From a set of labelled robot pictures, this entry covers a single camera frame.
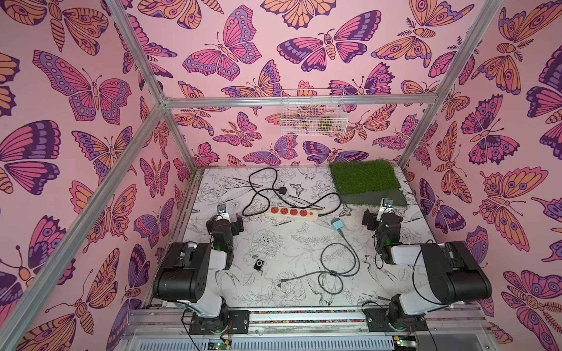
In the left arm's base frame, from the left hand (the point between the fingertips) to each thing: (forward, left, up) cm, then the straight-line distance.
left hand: (228, 213), depth 94 cm
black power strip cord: (+16, -24, -5) cm, 30 cm away
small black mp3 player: (-20, -14, -6) cm, 25 cm away
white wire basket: (+35, -37, +28) cm, 58 cm away
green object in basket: (+30, -42, +25) cm, 58 cm away
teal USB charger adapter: (-3, -48, -4) cm, 48 cm away
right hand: (+1, -66, +2) cm, 66 cm away
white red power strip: (+4, -28, -5) cm, 28 cm away
